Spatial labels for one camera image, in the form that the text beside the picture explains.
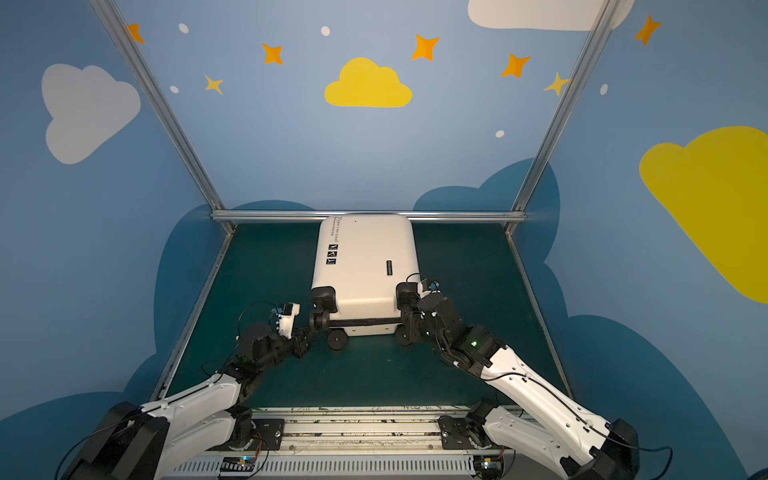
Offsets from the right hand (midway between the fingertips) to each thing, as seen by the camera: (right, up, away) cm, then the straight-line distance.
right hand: (412, 314), depth 76 cm
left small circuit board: (-44, -37, -3) cm, 58 cm away
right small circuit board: (+19, -38, -3) cm, 42 cm away
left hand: (-26, -5, +8) cm, 28 cm away
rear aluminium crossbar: (+5, +34, +54) cm, 64 cm away
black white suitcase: (-12, +9, +6) cm, 16 cm away
